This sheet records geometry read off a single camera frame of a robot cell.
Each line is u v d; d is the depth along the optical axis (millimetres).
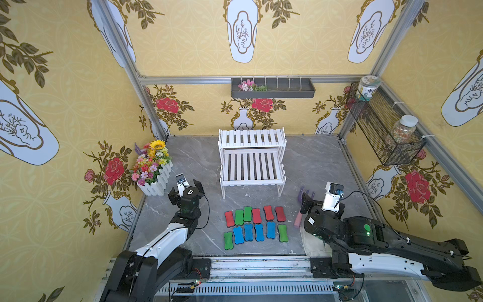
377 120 901
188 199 642
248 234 816
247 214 878
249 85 878
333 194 558
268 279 728
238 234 818
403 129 650
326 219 482
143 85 949
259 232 818
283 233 817
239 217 871
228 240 799
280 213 891
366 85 848
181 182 716
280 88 914
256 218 865
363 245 440
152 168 853
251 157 949
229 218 862
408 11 731
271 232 828
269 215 877
